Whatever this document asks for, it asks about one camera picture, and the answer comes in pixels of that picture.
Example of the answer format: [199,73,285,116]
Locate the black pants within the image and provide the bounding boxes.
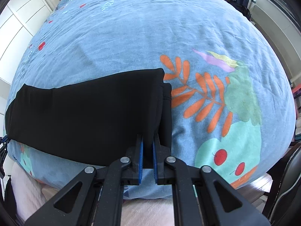
[5,68,171,168]

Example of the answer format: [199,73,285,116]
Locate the blue patterned bed sheet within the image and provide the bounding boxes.
[8,0,295,188]

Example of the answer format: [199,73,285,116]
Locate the white wardrobe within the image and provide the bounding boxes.
[0,0,52,84]

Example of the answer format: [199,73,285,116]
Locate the black chair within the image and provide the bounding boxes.
[262,142,300,225]

